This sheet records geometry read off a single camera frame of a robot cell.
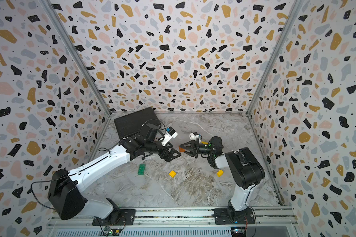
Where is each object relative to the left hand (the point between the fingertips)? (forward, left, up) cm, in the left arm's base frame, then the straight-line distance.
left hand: (177, 149), depth 76 cm
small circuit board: (-32, +35, -23) cm, 52 cm away
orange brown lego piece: (+1, -2, -2) cm, 3 cm away
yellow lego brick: (-5, -24, -19) cm, 31 cm away
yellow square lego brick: (-5, +4, -20) cm, 21 cm away
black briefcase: (+30, +36, -16) cm, 49 cm away
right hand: (+1, -2, -2) cm, 3 cm away
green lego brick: (-2, +23, -20) cm, 30 cm away
